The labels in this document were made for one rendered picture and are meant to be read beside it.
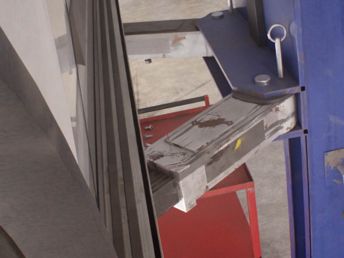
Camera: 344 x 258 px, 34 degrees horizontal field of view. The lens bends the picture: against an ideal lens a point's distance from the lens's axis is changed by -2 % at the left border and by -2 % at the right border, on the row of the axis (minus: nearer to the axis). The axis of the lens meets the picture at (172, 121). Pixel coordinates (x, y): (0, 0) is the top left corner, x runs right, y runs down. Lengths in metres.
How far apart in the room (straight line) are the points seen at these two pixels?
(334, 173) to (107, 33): 0.77
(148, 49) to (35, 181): 1.62
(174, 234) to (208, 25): 1.17
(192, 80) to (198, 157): 4.10
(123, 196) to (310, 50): 0.82
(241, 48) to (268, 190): 2.18
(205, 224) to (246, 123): 1.47
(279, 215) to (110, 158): 2.56
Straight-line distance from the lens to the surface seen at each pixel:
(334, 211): 1.82
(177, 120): 2.77
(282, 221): 3.40
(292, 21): 1.28
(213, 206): 2.76
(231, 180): 2.28
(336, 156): 1.70
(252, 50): 1.54
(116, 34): 1.52
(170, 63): 5.67
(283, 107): 1.32
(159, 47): 1.85
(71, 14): 0.48
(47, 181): 0.26
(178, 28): 1.84
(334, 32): 1.54
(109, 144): 0.99
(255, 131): 1.26
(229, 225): 2.64
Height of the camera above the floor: 2.15
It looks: 28 degrees down
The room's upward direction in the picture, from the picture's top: 10 degrees counter-clockwise
